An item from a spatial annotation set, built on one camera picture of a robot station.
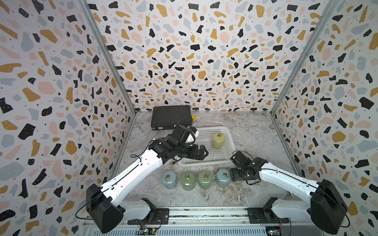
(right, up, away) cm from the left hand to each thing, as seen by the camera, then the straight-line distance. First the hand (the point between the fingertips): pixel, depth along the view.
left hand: (203, 152), depth 72 cm
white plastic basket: (+7, -4, +10) cm, 13 cm away
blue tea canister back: (-18, -15, +5) cm, 24 cm away
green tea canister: (-8, -16, +6) cm, 19 cm away
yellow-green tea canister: (+10, +4, +23) cm, 26 cm away
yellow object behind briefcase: (-6, +19, +44) cm, 49 cm away
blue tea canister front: (+11, -15, +6) cm, 19 cm away
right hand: (+20, -16, +12) cm, 28 cm away
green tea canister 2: (+1, -16, +6) cm, 17 cm away
